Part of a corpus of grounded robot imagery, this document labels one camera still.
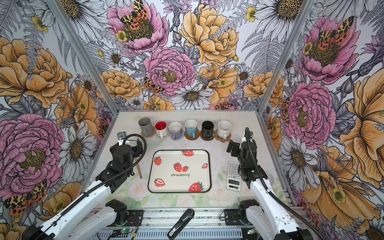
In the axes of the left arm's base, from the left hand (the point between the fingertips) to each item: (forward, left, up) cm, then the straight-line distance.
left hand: (128, 145), depth 79 cm
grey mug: (+19, -4, -8) cm, 21 cm away
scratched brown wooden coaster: (+15, -42, -17) cm, 47 cm away
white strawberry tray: (-6, -26, -19) cm, 32 cm away
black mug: (+18, -43, -10) cm, 48 cm away
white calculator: (-12, -56, -17) cm, 60 cm away
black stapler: (-32, -28, -14) cm, 45 cm away
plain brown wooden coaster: (+16, -32, -17) cm, 40 cm away
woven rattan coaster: (+17, 0, -13) cm, 22 cm away
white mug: (+22, -55, -13) cm, 60 cm away
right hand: (0, -58, -2) cm, 58 cm away
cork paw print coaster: (+16, -53, -17) cm, 58 cm away
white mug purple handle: (+21, -21, -15) cm, 34 cm away
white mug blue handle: (+23, -32, -12) cm, 41 cm away
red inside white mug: (+23, -11, -13) cm, 29 cm away
